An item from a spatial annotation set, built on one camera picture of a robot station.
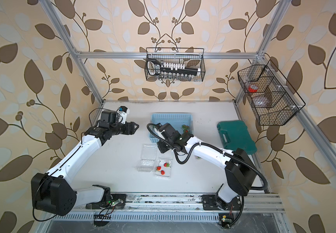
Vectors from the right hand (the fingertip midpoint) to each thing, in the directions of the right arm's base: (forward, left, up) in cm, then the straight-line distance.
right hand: (160, 143), depth 83 cm
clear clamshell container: (-1, +9, -13) cm, 15 cm away
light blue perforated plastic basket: (+24, -15, -13) cm, 31 cm away
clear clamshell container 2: (-9, -1, -13) cm, 15 cm away
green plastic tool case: (+10, -49, -9) cm, 51 cm away
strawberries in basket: (+19, -16, -12) cm, 27 cm away
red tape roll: (+21, -54, +21) cm, 61 cm away
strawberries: (-8, -2, -12) cm, 14 cm away
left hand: (+9, +16, +8) cm, 21 cm away
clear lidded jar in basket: (+11, -54, +21) cm, 59 cm away
